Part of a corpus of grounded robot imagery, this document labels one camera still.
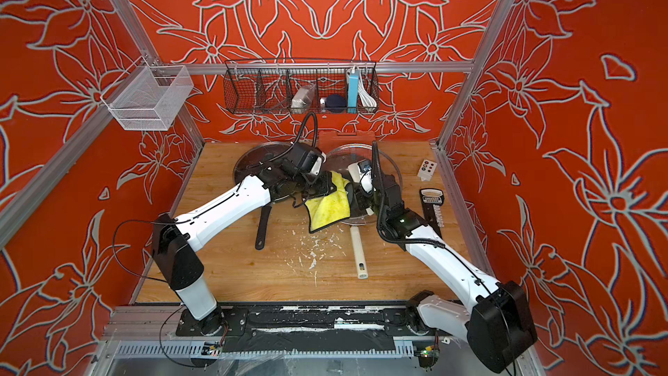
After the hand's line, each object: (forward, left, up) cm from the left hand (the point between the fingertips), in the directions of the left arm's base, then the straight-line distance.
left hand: (338, 184), depth 77 cm
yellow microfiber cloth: (-8, +3, -3) cm, 9 cm away
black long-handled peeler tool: (+10, -36, -21) cm, 43 cm away
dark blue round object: (+35, +3, +4) cm, 35 cm away
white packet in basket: (+31, +15, +9) cm, 36 cm away
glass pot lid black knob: (+22, +34, -13) cm, 42 cm away
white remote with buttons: (+25, -36, -20) cm, 48 cm away
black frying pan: (-6, +24, -14) cm, 29 cm away
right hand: (+3, -5, 0) cm, 6 cm away
